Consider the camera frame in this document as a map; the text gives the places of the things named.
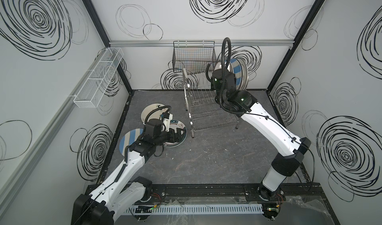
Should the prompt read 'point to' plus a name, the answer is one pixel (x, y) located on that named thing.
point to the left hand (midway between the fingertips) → (180, 130)
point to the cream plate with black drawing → (154, 114)
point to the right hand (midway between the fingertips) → (220, 72)
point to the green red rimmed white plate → (175, 124)
